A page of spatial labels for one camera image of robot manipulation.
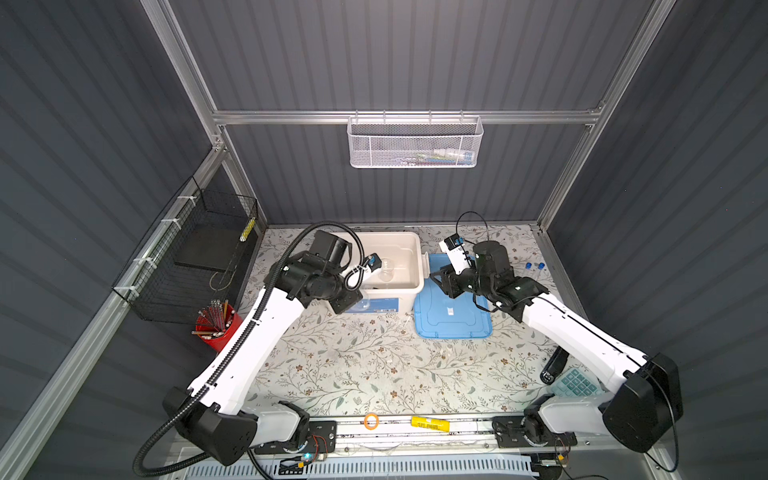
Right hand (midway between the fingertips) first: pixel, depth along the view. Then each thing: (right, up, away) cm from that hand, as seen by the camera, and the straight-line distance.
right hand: (440, 273), depth 79 cm
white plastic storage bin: (-12, -6, +26) cm, 29 cm away
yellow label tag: (-6, -37, -5) cm, 38 cm away
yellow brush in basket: (-53, +12, +2) cm, 54 cm away
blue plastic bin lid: (+3, -15, +15) cm, 22 cm away
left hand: (-23, -3, -6) cm, 24 cm away
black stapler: (+31, -25, 0) cm, 39 cm away
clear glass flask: (-15, -1, +24) cm, 28 cm away
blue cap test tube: (+32, +2, +10) cm, 34 cm away
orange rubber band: (-20, -38, -3) cm, 43 cm away
